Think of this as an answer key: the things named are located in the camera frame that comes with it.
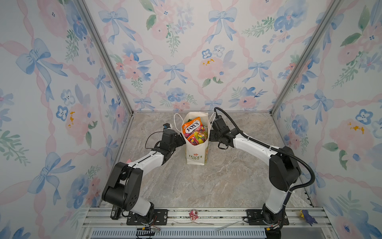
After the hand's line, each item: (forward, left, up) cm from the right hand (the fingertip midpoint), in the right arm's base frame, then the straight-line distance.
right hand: (213, 133), depth 92 cm
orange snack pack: (-10, +10, +10) cm, 17 cm away
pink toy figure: (-43, +12, -8) cm, 46 cm away
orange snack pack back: (-6, +12, +10) cm, 16 cm away
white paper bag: (-17, +10, +2) cm, 20 cm away
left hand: (-2, +19, +1) cm, 19 cm away
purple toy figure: (-44, -44, -11) cm, 63 cm away
